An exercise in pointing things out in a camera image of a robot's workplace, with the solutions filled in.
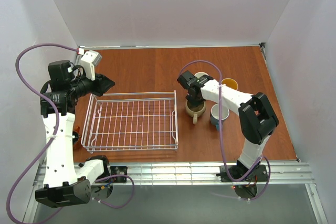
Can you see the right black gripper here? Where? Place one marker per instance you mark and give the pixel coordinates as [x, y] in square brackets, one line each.
[195, 97]

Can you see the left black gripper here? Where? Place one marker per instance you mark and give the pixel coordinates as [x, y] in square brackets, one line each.
[97, 85]

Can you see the beige round mug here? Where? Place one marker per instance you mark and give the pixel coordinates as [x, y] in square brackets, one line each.
[195, 111]

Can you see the pink faceted mug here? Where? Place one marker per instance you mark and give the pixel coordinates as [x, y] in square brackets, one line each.
[200, 74]

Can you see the blue square mug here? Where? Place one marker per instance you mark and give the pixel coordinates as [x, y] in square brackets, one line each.
[214, 115]

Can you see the tall blue patterned mug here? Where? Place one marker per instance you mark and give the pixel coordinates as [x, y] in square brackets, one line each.
[231, 83]

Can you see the brown glazed mug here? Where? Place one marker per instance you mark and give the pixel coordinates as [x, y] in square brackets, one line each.
[76, 137]

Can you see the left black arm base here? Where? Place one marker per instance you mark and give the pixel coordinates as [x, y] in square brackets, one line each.
[118, 175]

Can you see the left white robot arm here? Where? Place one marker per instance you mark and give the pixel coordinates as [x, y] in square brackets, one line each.
[62, 185]

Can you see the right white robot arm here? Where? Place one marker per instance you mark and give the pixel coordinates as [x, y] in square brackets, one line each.
[257, 118]

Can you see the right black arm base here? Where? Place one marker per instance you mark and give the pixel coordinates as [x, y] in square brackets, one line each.
[259, 173]

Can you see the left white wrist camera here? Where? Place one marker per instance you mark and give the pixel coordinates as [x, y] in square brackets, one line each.
[89, 60]

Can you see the white wire dish rack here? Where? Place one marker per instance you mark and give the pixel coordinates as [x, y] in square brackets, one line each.
[131, 122]

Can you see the aluminium front rail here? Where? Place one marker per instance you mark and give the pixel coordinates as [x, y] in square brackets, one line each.
[204, 173]

